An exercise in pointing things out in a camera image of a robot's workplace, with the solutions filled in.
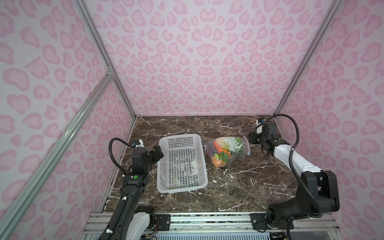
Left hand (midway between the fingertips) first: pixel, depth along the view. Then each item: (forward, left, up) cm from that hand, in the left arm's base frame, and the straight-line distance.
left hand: (153, 147), depth 80 cm
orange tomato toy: (-5, -36, -8) cm, 37 cm away
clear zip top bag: (+3, -31, -9) cm, 33 cm away
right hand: (+10, -58, -3) cm, 59 cm away
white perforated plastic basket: (-3, -14, -18) cm, 24 cm away
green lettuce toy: (+6, -46, -7) cm, 47 cm away
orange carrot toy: (+3, -37, -8) cm, 38 cm away
